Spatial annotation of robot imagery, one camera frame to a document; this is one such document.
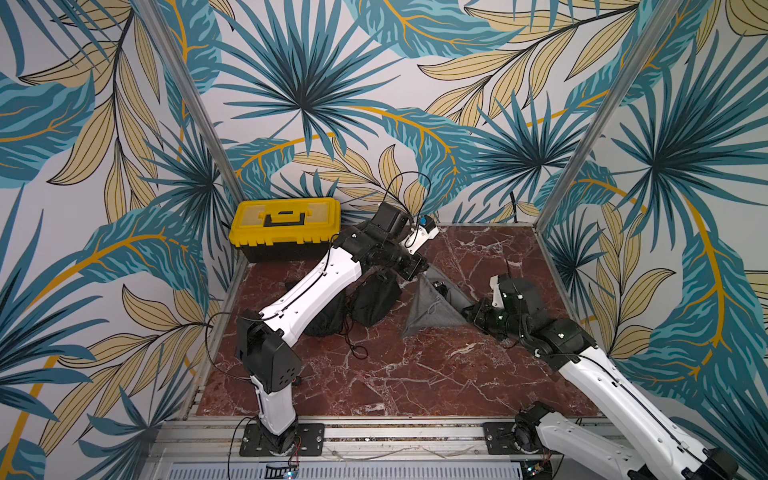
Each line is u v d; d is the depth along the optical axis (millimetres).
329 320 871
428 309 716
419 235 663
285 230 967
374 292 919
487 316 641
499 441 733
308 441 731
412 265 660
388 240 628
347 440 748
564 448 573
